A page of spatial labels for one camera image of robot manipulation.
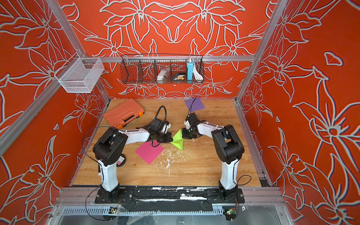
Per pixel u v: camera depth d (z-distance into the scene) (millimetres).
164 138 844
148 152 895
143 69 1000
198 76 913
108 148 511
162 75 916
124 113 1036
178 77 876
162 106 856
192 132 758
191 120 809
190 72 876
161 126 812
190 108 1152
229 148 508
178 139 953
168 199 727
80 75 916
